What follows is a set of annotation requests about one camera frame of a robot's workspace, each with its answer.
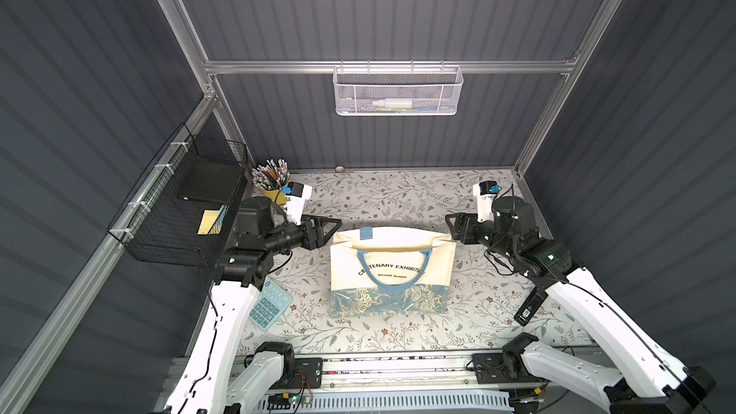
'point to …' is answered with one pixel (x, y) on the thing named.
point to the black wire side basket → (178, 211)
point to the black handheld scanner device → (530, 307)
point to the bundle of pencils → (271, 175)
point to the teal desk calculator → (270, 305)
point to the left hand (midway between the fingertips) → (335, 224)
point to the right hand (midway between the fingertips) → (457, 218)
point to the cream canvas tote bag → (399, 271)
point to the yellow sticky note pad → (208, 218)
